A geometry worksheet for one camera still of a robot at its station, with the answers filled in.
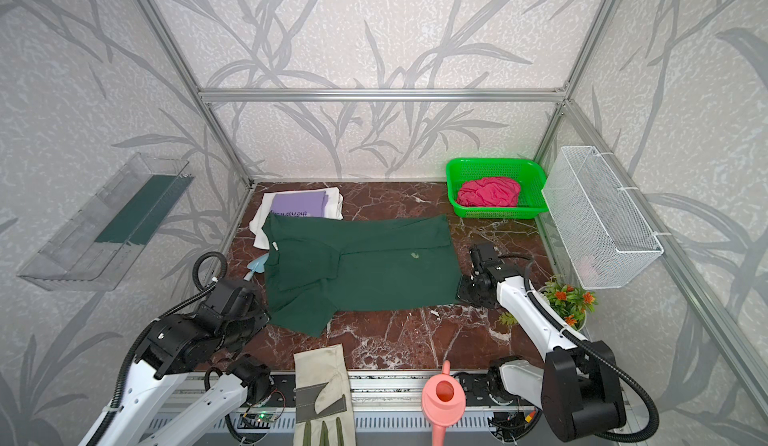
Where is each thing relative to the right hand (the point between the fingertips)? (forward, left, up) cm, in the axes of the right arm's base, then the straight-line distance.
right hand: (463, 287), depth 86 cm
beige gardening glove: (-29, +37, -3) cm, 47 cm away
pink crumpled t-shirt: (+38, -15, -1) cm, 41 cm away
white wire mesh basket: (-1, -25, +30) cm, 39 cm away
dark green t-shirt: (+9, +45, -5) cm, 46 cm away
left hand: (-10, +47, +12) cm, 50 cm away
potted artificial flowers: (-10, -23, +12) cm, 27 cm away
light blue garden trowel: (+9, +64, -2) cm, 65 cm away
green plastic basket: (+48, -32, 0) cm, 57 cm away
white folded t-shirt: (+33, +46, -1) cm, 57 cm away
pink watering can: (-29, +9, +7) cm, 31 cm away
